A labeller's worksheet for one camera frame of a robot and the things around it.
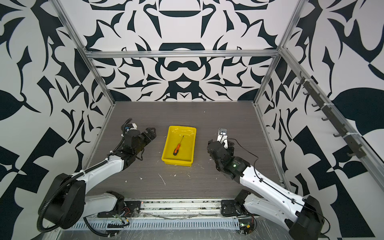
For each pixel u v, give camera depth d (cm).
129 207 74
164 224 65
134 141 66
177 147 94
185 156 92
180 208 76
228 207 74
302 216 39
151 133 79
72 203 41
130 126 79
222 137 64
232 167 54
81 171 47
